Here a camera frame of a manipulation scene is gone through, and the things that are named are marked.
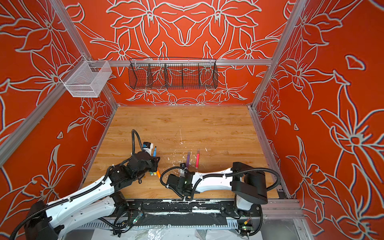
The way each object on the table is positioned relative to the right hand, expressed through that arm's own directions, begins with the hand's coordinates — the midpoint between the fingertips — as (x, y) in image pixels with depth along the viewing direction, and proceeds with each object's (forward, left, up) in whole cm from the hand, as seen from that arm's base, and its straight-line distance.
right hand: (180, 188), depth 80 cm
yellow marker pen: (+8, +15, +2) cm, 17 cm away
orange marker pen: (+8, +13, +2) cm, 15 cm away
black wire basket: (+65, +5, +31) cm, 72 cm away
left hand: (+13, +11, +12) cm, 21 cm away
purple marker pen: (+17, -4, +1) cm, 17 cm away
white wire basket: (+59, +59, +32) cm, 89 cm away
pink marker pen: (+16, -10, +1) cm, 19 cm away
